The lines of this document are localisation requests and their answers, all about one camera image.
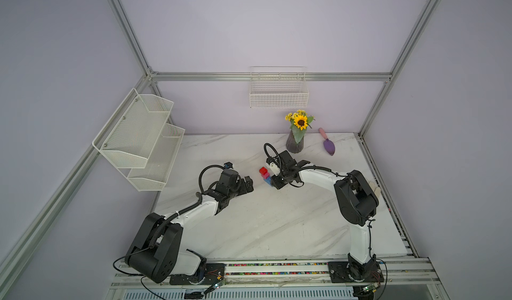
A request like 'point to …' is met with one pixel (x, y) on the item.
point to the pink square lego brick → (266, 176)
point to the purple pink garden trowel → (328, 144)
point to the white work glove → (376, 190)
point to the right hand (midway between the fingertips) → (278, 184)
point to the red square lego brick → (262, 170)
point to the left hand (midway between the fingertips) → (243, 185)
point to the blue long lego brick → (268, 180)
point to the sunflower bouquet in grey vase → (299, 120)
